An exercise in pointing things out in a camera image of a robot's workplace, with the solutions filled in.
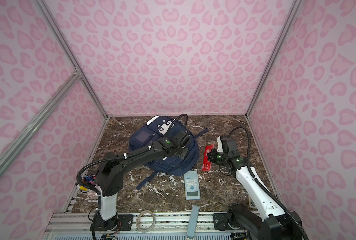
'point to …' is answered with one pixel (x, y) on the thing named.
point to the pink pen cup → (89, 179)
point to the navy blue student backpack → (153, 129)
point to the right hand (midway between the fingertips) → (207, 153)
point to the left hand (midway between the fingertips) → (183, 147)
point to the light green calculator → (192, 186)
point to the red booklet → (207, 164)
